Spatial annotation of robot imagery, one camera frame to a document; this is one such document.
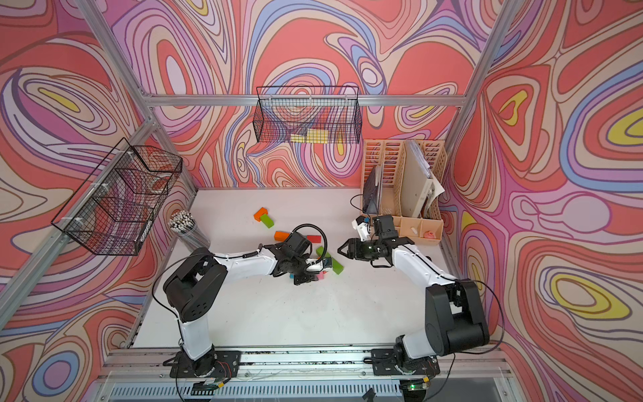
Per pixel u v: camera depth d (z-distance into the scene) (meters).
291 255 0.73
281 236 0.99
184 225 0.84
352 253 0.77
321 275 0.90
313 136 0.82
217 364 0.72
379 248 0.65
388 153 1.08
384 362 0.73
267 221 1.08
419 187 0.86
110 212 0.73
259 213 1.08
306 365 0.75
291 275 0.83
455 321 0.43
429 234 1.00
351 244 0.78
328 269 0.81
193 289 0.49
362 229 0.81
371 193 1.03
